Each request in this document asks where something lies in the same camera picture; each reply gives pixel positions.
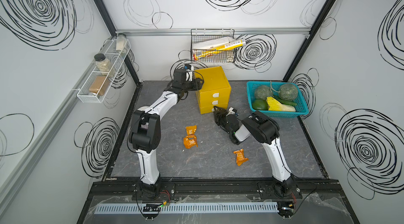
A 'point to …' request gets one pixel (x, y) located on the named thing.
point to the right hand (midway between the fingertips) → (213, 107)
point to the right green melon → (288, 92)
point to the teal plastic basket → (301, 108)
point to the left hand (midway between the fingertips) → (200, 81)
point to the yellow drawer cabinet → (216, 90)
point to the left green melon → (263, 92)
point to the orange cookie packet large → (190, 141)
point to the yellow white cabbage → (275, 105)
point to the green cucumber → (284, 102)
